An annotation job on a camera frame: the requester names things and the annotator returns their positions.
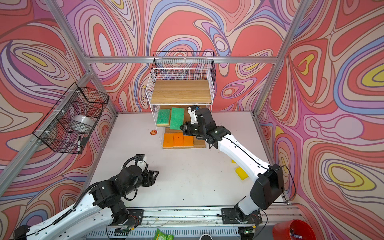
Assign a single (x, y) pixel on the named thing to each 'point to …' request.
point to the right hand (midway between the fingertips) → (182, 130)
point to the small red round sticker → (153, 132)
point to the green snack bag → (160, 235)
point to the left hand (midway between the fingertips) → (157, 172)
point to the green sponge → (163, 117)
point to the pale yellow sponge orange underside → (188, 140)
